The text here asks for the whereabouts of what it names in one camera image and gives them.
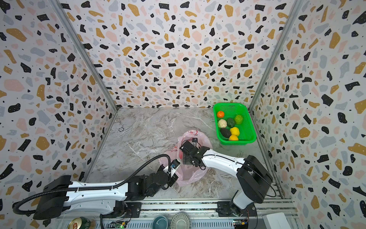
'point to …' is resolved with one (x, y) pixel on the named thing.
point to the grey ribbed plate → (180, 221)
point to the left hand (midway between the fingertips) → (179, 164)
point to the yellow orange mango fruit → (233, 137)
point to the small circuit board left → (119, 224)
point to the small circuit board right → (241, 223)
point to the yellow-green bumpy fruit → (238, 119)
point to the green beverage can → (79, 223)
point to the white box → (276, 221)
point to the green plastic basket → (247, 134)
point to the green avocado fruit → (230, 122)
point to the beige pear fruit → (222, 123)
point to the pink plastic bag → (188, 174)
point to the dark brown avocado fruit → (225, 132)
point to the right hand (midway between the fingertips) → (188, 156)
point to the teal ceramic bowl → (160, 222)
